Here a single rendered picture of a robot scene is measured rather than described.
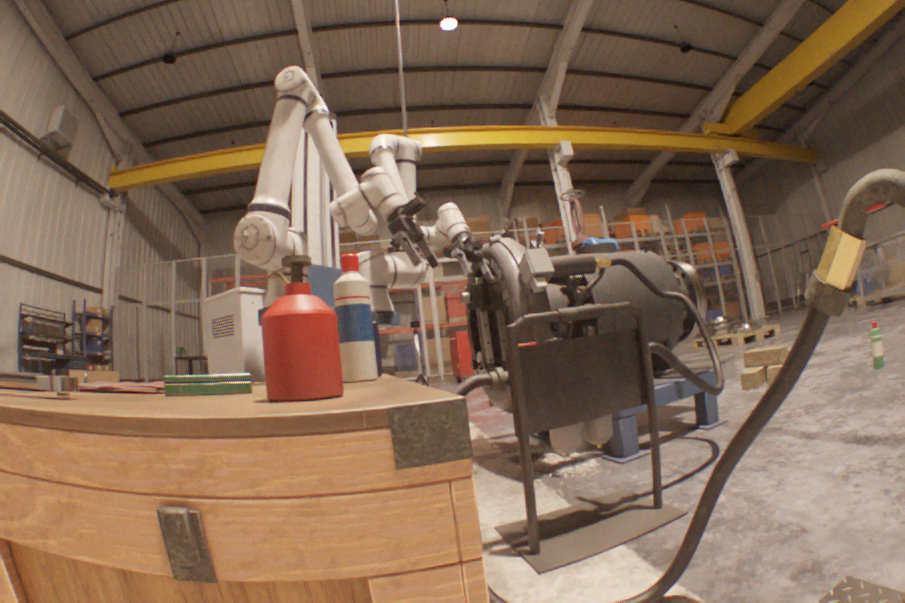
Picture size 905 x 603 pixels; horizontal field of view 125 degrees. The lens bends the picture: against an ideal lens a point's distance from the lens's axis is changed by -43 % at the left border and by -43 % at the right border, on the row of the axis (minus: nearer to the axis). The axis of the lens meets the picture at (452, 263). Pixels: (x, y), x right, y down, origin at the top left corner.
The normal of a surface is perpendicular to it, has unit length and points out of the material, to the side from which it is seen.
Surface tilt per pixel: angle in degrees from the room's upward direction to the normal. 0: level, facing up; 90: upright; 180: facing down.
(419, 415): 90
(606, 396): 90
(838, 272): 109
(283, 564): 90
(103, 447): 90
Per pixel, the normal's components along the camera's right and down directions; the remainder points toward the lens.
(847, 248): -0.72, 0.27
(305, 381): 0.38, -0.25
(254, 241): -0.03, -0.02
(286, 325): 0.04, -0.22
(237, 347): -0.49, -0.14
